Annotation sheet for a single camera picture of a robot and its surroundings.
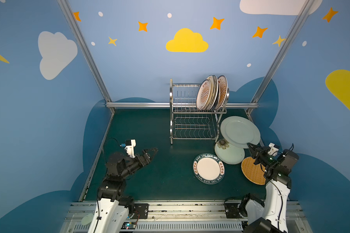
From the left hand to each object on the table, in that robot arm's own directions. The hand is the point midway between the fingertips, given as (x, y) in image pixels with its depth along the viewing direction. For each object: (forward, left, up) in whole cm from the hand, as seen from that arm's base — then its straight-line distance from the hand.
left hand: (157, 152), depth 70 cm
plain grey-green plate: (+17, -46, -4) cm, 49 cm away
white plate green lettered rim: (+2, -30, -23) cm, 37 cm away
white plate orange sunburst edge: (+40, -26, +5) cm, 47 cm away
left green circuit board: (-28, +13, -24) cm, 39 cm away
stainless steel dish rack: (+37, -17, -19) cm, 45 cm away
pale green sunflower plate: (+14, -45, -25) cm, 53 cm away
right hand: (+8, -48, -1) cm, 49 cm away
